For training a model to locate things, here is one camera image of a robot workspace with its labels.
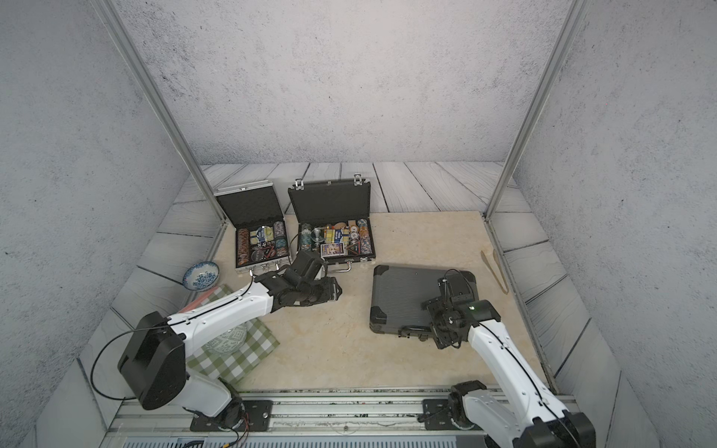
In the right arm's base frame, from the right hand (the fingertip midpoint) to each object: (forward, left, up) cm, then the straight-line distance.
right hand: (426, 317), depth 80 cm
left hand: (+6, +25, +2) cm, 25 cm away
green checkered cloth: (-11, +55, -9) cm, 57 cm away
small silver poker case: (+38, +60, -6) cm, 71 cm away
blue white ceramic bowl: (+18, +76, -6) cm, 78 cm away
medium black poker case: (+44, +31, -5) cm, 54 cm away
